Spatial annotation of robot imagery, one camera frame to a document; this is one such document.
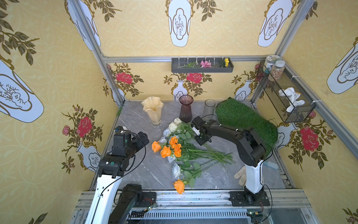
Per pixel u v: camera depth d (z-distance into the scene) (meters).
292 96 0.70
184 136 0.94
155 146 0.86
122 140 0.50
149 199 0.73
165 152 0.79
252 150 0.51
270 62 0.86
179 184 0.75
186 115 1.01
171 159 0.81
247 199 0.65
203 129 0.71
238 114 1.10
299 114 0.78
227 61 0.88
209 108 0.95
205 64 0.88
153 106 0.97
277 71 0.80
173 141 0.83
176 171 0.80
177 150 0.78
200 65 0.89
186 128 0.99
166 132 0.95
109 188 0.42
